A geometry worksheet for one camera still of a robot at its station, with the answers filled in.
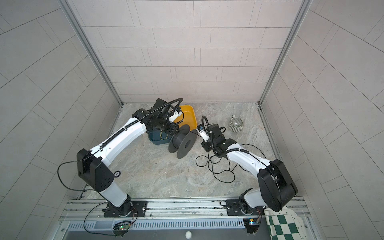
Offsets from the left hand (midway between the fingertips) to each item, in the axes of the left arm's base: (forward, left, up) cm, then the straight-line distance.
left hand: (180, 126), depth 80 cm
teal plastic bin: (+4, +16, -18) cm, 24 cm away
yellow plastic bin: (+19, -3, -18) cm, 27 cm away
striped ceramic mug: (+14, -36, -17) cm, 42 cm away
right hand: (-2, -13, -10) cm, 17 cm away
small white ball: (-45, -6, -9) cm, 47 cm away
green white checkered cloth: (-42, -49, -17) cm, 67 cm away
